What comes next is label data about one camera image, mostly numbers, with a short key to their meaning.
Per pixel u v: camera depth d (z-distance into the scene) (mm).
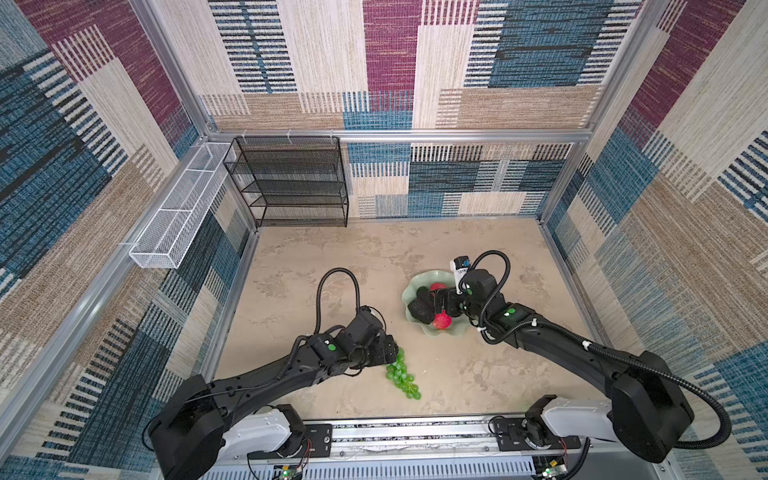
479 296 639
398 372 798
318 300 700
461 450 728
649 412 409
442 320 889
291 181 1116
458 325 892
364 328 623
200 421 401
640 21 732
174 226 940
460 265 746
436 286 959
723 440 392
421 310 866
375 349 720
